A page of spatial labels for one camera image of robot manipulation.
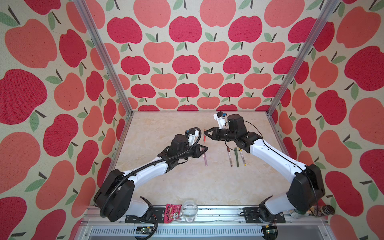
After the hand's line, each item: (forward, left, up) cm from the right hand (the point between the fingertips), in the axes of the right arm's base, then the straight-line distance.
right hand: (207, 131), depth 79 cm
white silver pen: (+3, -15, -24) cm, 29 cm away
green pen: (0, -21, -24) cm, 32 cm away
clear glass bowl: (-34, +6, -23) cm, 42 cm away
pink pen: (-6, -1, -24) cm, 25 cm away
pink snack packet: (-36, +15, -23) cm, 45 cm away
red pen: (-4, +1, -3) cm, 5 cm away
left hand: (-8, -2, -5) cm, 10 cm away
